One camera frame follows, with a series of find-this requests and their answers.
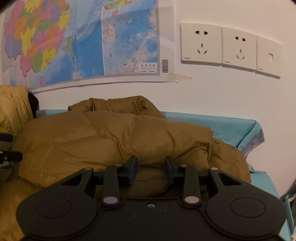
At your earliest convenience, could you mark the white network wall plate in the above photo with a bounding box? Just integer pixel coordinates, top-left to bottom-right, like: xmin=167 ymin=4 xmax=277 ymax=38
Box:
xmin=256 ymin=36 xmax=282 ymax=78

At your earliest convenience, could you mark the teal grey bed sheet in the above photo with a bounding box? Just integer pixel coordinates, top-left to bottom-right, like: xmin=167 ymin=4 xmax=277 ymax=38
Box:
xmin=37 ymin=109 xmax=291 ymax=240

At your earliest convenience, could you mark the colourful wall map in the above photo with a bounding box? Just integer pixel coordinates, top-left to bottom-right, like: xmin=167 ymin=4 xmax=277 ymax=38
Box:
xmin=1 ymin=1 xmax=175 ymax=92

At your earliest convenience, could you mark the white left wall socket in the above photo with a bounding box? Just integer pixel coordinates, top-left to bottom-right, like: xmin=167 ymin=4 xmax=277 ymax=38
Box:
xmin=180 ymin=23 xmax=222 ymax=64

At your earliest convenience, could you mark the tan yellow pillow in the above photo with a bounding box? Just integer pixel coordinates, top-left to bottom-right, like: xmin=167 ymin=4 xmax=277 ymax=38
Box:
xmin=0 ymin=85 xmax=33 ymax=137

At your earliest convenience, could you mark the white middle wall socket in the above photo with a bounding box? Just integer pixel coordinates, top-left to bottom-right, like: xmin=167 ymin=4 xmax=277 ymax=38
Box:
xmin=222 ymin=27 xmax=256 ymax=70

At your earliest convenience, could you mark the lower teal plastic basket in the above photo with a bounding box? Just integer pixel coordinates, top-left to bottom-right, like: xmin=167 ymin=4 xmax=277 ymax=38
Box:
xmin=280 ymin=185 xmax=295 ymax=240

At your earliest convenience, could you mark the white wall socket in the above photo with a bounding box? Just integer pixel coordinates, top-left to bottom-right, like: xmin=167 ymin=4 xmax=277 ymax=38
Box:
xmin=222 ymin=27 xmax=256 ymax=70
xmin=180 ymin=23 xmax=222 ymax=64

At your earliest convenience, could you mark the brown puffer jacket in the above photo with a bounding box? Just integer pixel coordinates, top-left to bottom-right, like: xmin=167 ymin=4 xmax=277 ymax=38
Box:
xmin=1 ymin=96 xmax=250 ymax=240

